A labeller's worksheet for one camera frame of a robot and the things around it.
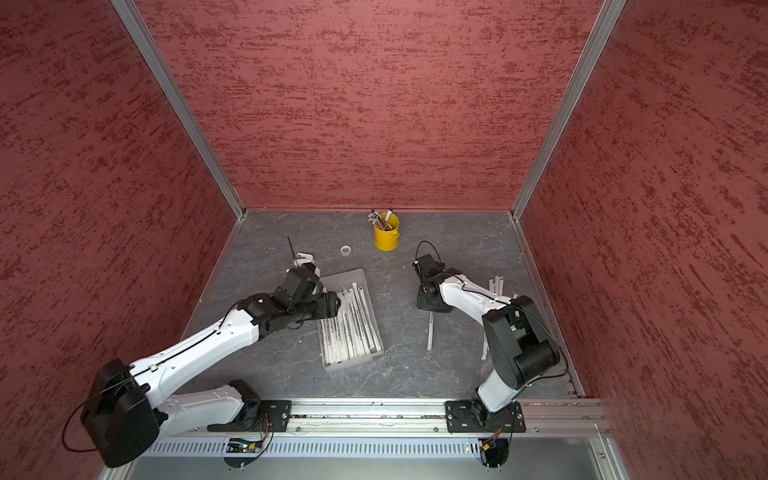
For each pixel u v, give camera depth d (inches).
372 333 34.5
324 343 33.6
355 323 35.3
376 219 37.3
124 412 15.3
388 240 40.7
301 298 25.1
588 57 30.7
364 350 33.4
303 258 40.8
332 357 32.6
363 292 38.1
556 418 30.0
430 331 34.3
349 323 35.1
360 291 38.3
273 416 29.0
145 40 29.5
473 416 28.6
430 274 28.7
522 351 17.9
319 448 30.5
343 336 34.3
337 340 33.8
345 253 42.0
